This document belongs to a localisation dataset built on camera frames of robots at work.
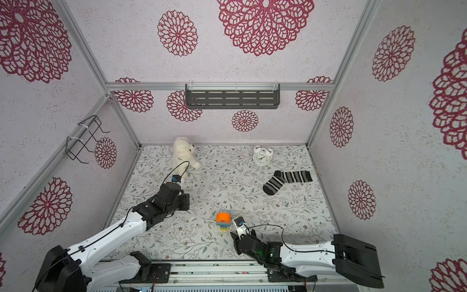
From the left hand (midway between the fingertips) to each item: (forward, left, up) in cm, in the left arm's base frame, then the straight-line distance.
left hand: (189, 198), depth 84 cm
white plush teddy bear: (+21, +5, +3) cm, 21 cm away
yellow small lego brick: (-11, -16, -11) cm, 22 cm away
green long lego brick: (-10, -16, -10) cm, 22 cm away
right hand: (-14, -20, -7) cm, 25 cm away
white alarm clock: (+28, -37, -4) cm, 47 cm away
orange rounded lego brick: (-9, -16, 0) cm, 19 cm away
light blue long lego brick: (-11, -15, -4) cm, 19 cm away
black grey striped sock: (+18, -47, -11) cm, 52 cm away
